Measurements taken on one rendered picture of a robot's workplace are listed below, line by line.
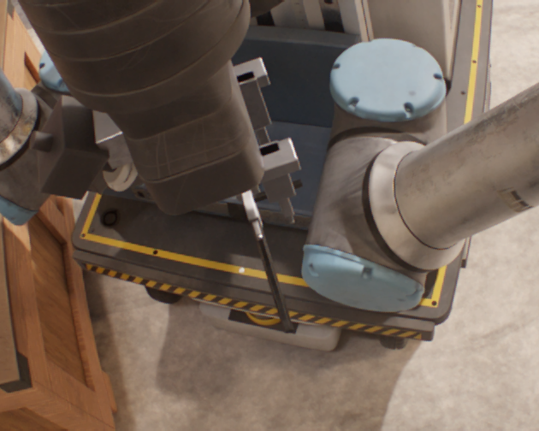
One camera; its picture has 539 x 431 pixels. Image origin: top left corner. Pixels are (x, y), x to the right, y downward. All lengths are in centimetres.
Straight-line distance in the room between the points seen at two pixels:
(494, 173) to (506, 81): 114
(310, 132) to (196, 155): 96
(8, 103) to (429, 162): 58
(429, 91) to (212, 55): 69
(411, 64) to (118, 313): 96
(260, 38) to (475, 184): 48
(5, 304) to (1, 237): 13
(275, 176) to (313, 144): 91
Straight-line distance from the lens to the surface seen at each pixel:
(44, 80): 111
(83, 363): 152
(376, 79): 93
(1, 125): 102
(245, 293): 122
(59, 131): 30
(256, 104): 34
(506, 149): 68
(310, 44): 107
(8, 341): 119
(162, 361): 158
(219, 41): 24
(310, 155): 120
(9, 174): 106
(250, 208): 36
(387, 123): 91
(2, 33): 166
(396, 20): 127
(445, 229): 78
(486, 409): 146
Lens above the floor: 141
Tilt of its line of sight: 58 degrees down
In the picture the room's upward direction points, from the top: 20 degrees counter-clockwise
